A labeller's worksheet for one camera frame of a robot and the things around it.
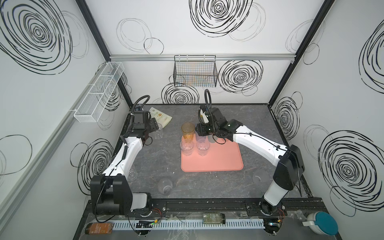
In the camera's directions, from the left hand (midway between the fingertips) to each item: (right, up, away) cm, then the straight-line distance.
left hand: (150, 122), depth 85 cm
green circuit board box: (+35, -44, -18) cm, 59 cm away
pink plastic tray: (+43, -21, +5) cm, 48 cm away
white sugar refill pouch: (+1, +2, +26) cm, 26 cm away
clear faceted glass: (+21, -16, +9) cm, 28 cm away
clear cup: (+10, -35, -5) cm, 36 cm away
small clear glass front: (-9, -30, -3) cm, 31 cm away
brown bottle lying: (-17, -46, -20) cm, 53 cm away
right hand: (+27, -3, -4) cm, 28 cm away
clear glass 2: (+1, -8, +15) cm, 18 cm away
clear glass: (+31, -15, +8) cm, 35 cm away
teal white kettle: (+81, -43, -22) cm, 94 cm away
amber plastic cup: (+22, -5, +3) cm, 22 cm away
